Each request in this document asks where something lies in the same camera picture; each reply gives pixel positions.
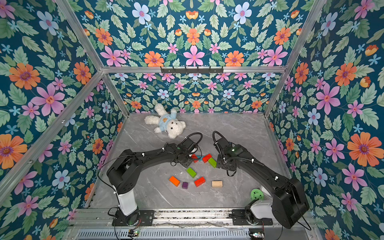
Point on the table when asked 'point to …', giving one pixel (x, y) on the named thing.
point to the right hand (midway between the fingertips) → (224, 163)
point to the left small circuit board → (133, 233)
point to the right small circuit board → (256, 235)
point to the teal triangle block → (199, 156)
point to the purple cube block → (185, 185)
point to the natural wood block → (217, 183)
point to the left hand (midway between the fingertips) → (189, 159)
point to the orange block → (174, 181)
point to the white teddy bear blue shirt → (167, 122)
